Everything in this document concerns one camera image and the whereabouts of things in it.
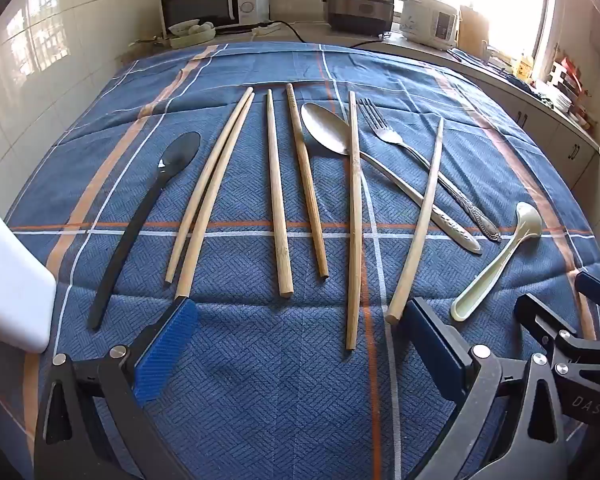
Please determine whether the black plastic spoon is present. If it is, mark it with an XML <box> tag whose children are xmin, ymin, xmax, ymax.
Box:
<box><xmin>87</xmin><ymin>131</ymin><xmax>202</xmax><ymax>331</ymax></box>

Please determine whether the white rice cooker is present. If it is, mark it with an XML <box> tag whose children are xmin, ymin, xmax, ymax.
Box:
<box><xmin>397</xmin><ymin>0</ymin><xmax>462</xmax><ymax>51</ymax></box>

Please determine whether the black rice cooker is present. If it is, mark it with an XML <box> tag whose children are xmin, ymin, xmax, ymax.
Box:
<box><xmin>322</xmin><ymin>0</ymin><xmax>396</xmax><ymax>37</ymax></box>

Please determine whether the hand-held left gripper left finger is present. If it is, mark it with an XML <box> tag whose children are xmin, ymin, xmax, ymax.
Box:
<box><xmin>32</xmin><ymin>296</ymin><xmax>201</xmax><ymax>480</ymax></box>

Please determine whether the pale round chopstick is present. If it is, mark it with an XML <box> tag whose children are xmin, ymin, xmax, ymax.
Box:
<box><xmin>175</xmin><ymin>91</ymin><xmax>257</xmax><ymax>301</ymax></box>
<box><xmin>164</xmin><ymin>86</ymin><xmax>255</xmax><ymax>285</ymax></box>

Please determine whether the white plastic box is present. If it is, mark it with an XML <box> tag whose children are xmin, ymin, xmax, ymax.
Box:
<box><xmin>0</xmin><ymin>183</ymin><xmax>57</xmax><ymax>354</ymax></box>

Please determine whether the white microwave oven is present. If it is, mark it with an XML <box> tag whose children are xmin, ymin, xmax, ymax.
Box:
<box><xmin>160</xmin><ymin>0</ymin><xmax>271</xmax><ymax>38</ymax></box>

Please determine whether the long thin bamboo chopstick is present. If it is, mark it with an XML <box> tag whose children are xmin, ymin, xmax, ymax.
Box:
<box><xmin>386</xmin><ymin>116</ymin><xmax>446</xmax><ymax>324</ymax></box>
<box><xmin>345</xmin><ymin>90</ymin><xmax>363</xmax><ymax>352</ymax></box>

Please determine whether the wooden cutting board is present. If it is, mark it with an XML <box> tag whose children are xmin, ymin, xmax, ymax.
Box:
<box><xmin>459</xmin><ymin>4</ymin><xmax>491</xmax><ymax>58</ymax></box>

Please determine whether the thick bamboo chopstick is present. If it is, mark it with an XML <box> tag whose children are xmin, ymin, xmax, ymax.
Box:
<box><xmin>265</xmin><ymin>89</ymin><xmax>295</xmax><ymax>297</ymax></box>
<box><xmin>285</xmin><ymin>82</ymin><xmax>330</xmax><ymax>279</ymax></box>

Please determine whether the yellow bottle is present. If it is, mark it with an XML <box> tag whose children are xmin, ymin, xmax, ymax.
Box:
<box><xmin>515</xmin><ymin>50</ymin><xmax>536</xmax><ymax>81</ymax></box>

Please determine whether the metal fork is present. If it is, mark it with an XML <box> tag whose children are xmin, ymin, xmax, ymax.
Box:
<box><xmin>356</xmin><ymin>97</ymin><xmax>503</xmax><ymax>243</ymax></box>

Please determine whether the pale green dish with food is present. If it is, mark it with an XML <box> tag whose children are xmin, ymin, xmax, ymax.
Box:
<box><xmin>167</xmin><ymin>19</ymin><xmax>217</xmax><ymax>42</ymax></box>

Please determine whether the bright window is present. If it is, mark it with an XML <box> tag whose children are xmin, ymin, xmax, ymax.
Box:
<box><xmin>367</xmin><ymin>0</ymin><xmax>556</xmax><ymax>61</ymax></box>

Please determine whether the large metal spoon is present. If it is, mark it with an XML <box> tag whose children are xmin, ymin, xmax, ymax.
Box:
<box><xmin>300</xmin><ymin>102</ymin><xmax>483</xmax><ymax>257</ymax></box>

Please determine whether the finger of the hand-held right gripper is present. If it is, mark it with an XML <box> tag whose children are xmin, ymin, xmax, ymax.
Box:
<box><xmin>514</xmin><ymin>293</ymin><xmax>600</xmax><ymax>428</ymax></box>
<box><xmin>575</xmin><ymin>270</ymin><xmax>600</xmax><ymax>332</ymax></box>

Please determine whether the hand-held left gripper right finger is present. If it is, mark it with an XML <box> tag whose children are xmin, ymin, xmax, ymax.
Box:
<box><xmin>402</xmin><ymin>296</ymin><xmax>574</xmax><ymax>480</ymax></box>

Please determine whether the white kitchen cabinet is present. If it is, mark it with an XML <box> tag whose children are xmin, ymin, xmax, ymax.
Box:
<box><xmin>480</xmin><ymin>60</ymin><xmax>600</xmax><ymax>241</ymax></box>

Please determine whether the stack of dishes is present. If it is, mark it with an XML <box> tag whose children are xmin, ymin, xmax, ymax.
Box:
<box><xmin>547</xmin><ymin>57</ymin><xmax>593</xmax><ymax>131</ymax></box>

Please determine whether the black power cable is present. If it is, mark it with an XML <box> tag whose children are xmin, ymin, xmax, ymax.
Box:
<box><xmin>267</xmin><ymin>20</ymin><xmax>393</xmax><ymax>51</ymax></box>

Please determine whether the blue plaid tablecloth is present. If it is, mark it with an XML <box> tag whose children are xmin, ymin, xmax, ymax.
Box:
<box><xmin>5</xmin><ymin>42</ymin><xmax>600</xmax><ymax>480</ymax></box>

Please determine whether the cream ceramic soup spoon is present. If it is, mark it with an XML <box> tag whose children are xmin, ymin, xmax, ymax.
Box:
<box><xmin>450</xmin><ymin>201</ymin><xmax>543</xmax><ymax>322</ymax></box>

